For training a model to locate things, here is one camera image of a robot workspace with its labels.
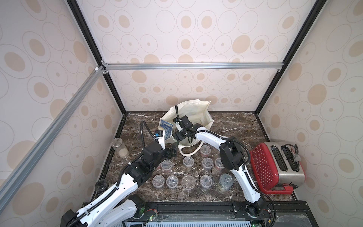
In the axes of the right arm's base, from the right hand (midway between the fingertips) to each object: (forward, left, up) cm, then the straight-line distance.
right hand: (185, 131), depth 102 cm
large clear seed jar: (-35, -24, +2) cm, 43 cm away
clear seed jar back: (-27, +10, +2) cm, 29 cm away
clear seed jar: (-37, +13, +1) cm, 39 cm away
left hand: (-21, +3, +19) cm, 29 cm away
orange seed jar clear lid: (-24, -4, +1) cm, 24 cm away
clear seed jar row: (-16, -14, +1) cm, 21 cm away
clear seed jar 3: (-36, -4, +1) cm, 36 cm away
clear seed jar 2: (-37, +5, +1) cm, 37 cm away
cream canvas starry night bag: (+10, -9, +10) cm, 17 cm away
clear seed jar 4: (-35, -14, +1) cm, 38 cm away
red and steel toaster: (-30, -49, +13) cm, 59 cm away
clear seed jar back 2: (-24, -15, +1) cm, 28 cm away
